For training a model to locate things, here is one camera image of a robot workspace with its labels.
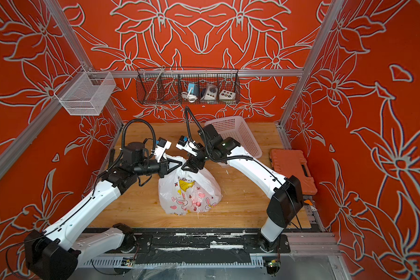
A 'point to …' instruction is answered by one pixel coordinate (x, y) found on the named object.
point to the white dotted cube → (227, 95)
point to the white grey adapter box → (211, 93)
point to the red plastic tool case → (291, 163)
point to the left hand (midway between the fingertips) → (181, 163)
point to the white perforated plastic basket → (237, 128)
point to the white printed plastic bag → (184, 191)
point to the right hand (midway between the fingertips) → (183, 160)
